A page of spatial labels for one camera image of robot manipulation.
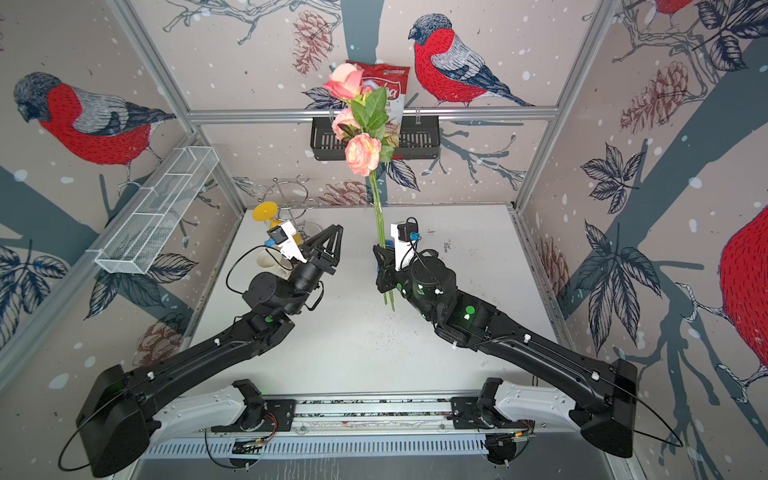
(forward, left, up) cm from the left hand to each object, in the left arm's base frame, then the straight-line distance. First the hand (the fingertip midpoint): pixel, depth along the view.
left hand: (343, 224), depth 63 cm
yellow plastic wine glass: (+18, +26, -15) cm, 35 cm away
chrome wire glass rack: (+45, +30, -35) cm, 65 cm away
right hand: (-3, -7, -4) cm, 8 cm away
